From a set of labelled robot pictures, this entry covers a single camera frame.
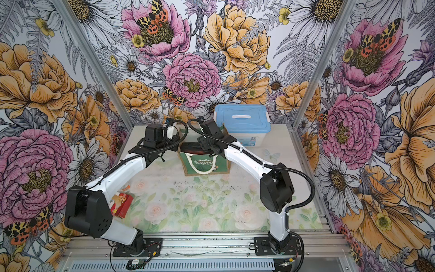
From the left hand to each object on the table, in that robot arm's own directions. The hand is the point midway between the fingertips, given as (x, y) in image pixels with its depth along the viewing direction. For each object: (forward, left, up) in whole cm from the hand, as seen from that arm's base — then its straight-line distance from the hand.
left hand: (177, 141), depth 87 cm
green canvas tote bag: (-8, -9, -5) cm, 13 cm away
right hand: (+1, -16, 0) cm, 16 cm away
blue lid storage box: (+15, -38, -2) cm, 40 cm away
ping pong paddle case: (-3, -8, -2) cm, 9 cm away
